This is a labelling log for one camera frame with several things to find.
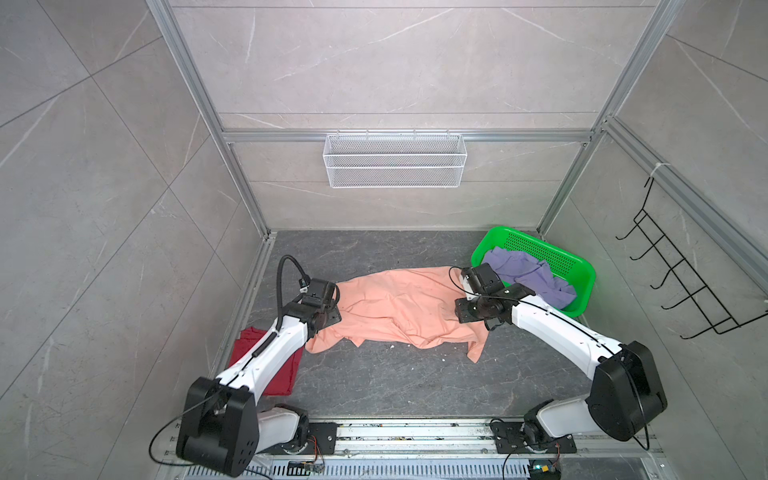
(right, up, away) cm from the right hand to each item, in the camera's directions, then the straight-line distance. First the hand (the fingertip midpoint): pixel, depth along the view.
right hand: (463, 307), depth 87 cm
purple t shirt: (+25, +11, +21) cm, 34 cm away
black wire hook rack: (+45, +13, -20) cm, 51 cm away
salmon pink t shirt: (-17, -2, +8) cm, 19 cm away
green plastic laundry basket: (+40, +12, +15) cm, 45 cm away
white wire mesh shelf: (-21, +48, +13) cm, 54 cm away
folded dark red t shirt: (-41, -7, -37) cm, 55 cm away
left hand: (-42, 0, -1) cm, 42 cm away
